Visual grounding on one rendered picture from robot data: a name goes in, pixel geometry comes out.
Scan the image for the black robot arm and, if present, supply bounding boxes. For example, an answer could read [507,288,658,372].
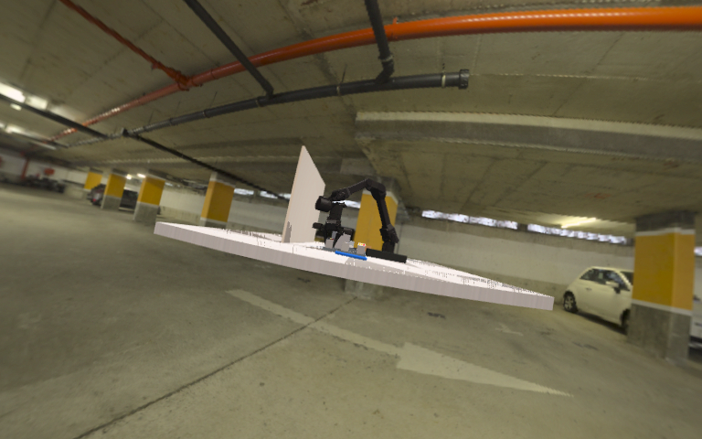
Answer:
[314,178,399,253]

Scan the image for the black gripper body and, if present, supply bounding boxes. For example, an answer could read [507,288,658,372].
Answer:
[312,213,352,235]

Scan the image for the beige flat wall panel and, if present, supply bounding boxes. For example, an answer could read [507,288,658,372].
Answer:
[282,145,325,243]

